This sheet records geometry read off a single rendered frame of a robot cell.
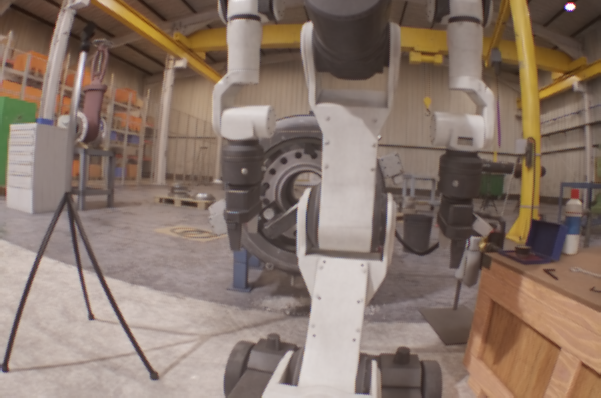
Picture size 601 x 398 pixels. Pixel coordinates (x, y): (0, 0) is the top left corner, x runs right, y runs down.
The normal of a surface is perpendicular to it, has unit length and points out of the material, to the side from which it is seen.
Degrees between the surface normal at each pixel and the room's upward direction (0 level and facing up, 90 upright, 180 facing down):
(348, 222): 94
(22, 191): 90
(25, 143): 90
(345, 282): 60
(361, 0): 90
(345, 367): 46
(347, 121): 100
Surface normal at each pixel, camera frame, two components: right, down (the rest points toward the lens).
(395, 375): -0.10, -0.72
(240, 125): -0.21, 0.18
